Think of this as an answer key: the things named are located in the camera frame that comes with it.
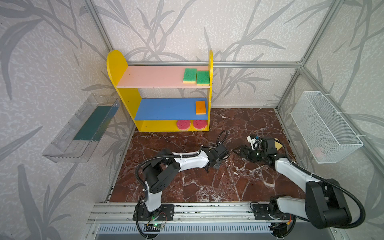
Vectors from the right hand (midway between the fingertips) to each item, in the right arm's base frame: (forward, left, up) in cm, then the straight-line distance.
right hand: (238, 148), depth 87 cm
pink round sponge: (+22, +23, -5) cm, 32 cm away
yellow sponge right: (-4, -18, +10) cm, 21 cm away
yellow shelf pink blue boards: (+45, +51, -1) cm, 68 cm away
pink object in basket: (-9, -36, +12) cm, 39 cm away
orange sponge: (+28, +22, +5) cm, 36 cm away
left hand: (-3, +12, -6) cm, 14 cm away
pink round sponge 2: (+21, +34, -5) cm, 41 cm away
